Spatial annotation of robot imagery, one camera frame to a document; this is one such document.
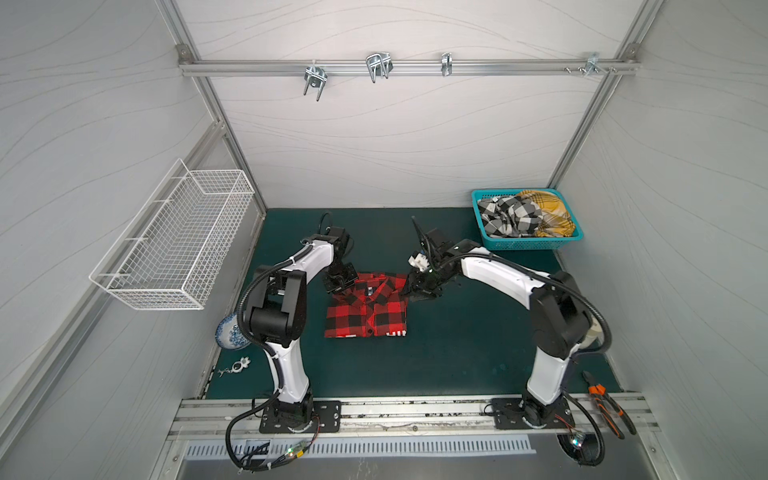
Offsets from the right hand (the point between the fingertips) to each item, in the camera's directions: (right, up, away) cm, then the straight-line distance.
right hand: (408, 290), depth 86 cm
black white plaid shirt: (+38, +23, +22) cm, 50 cm away
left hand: (-16, 0, +9) cm, 18 cm away
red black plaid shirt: (-10, -6, +3) cm, 12 cm away
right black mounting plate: (+26, -25, -19) cm, 41 cm away
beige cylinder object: (+49, -10, -8) cm, 51 cm away
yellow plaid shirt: (+53, +21, +18) cm, 60 cm away
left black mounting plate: (-25, -25, -20) cm, 41 cm away
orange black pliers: (+51, -28, -10) cm, 59 cm away
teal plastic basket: (+43, +14, +16) cm, 47 cm away
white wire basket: (-56, +12, -18) cm, 60 cm away
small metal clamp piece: (-47, -20, -5) cm, 51 cm away
